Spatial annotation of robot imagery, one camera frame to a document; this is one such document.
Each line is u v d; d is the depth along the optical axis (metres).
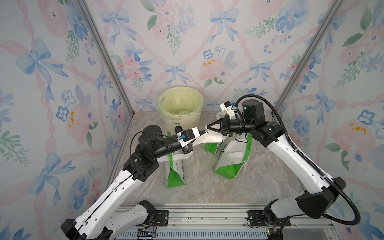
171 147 0.49
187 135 0.42
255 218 0.74
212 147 0.94
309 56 0.86
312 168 0.42
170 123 0.86
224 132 0.59
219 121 0.61
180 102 1.00
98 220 0.38
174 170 0.68
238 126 0.57
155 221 0.73
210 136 0.60
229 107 0.62
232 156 0.75
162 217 0.75
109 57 0.89
